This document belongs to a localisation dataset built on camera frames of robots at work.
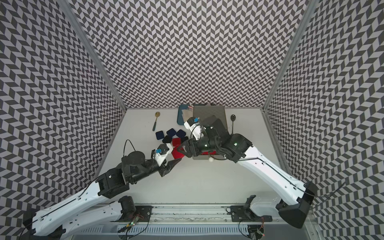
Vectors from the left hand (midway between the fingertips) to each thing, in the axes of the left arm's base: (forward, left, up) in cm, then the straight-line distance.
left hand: (175, 155), depth 65 cm
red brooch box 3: (+23, +5, -27) cm, 36 cm away
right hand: (0, -4, +4) cm, 5 cm away
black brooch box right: (+25, 0, -25) cm, 35 cm away
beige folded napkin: (+47, 0, -25) cm, 54 cm away
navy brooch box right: (+29, +2, -25) cm, 38 cm away
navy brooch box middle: (+30, +9, -24) cm, 40 cm away
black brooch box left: (+24, +11, -24) cm, 36 cm away
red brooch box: (-2, -1, +5) cm, 6 cm away
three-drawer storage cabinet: (+31, -12, -5) cm, 34 cm away
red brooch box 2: (-3, -13, +7) cm, 15 cm away
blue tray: (+43, +4, -25) cm, 50 cm away
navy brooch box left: (+27, +17, -24) cm, 40 cm away
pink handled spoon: (+55, -3, -25) cm, 61 cm away
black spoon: (+41, -35, -23) cm, 59 cm away
